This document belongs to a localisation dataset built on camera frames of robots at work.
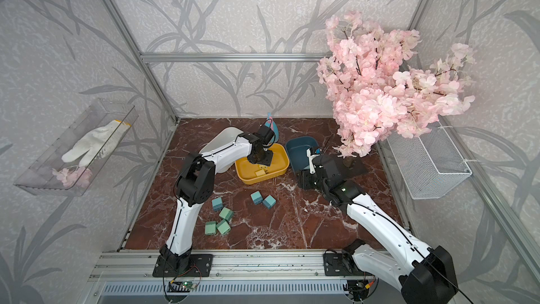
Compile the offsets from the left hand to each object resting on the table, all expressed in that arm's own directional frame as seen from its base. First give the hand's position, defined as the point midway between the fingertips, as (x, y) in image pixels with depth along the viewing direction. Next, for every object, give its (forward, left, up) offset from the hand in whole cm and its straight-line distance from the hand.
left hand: (266, 160), depth 99 cm
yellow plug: (-6, +2, -1) cm, 7 cm away
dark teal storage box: (+10, -16, -3) cm, 19 cm away
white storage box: (+13, +24, 0) cm, 27 cm away
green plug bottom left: (-30, +20, -2) cm, 37 cm away
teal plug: (-18, +3, -1) cm, 19 cm away
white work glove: (-13, +53, +29) cm, 62 cm away
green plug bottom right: (-30, +15, -1) cm, 34 cm away
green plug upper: (-25, +15, -1) cm, 29 cm away
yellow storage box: (-7, +8, -1) cm, 10 cm away
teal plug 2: (-20, -2, 0) cm, 20 cm away
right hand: (-14, -15, +14) cm, 25 cm away
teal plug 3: (-22, +19, 0) cm, 29 cm away
